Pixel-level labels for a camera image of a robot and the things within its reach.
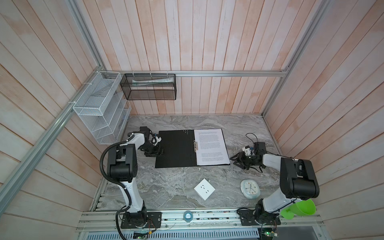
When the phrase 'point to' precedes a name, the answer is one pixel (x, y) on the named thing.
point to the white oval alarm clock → (250, 188)
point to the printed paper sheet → (212, 149)
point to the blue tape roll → (188, 216)
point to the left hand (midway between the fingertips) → (160, 156)
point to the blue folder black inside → (192, 147)
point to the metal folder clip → (195, 146)
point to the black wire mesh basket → (149, 86)
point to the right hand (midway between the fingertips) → (232, 159)
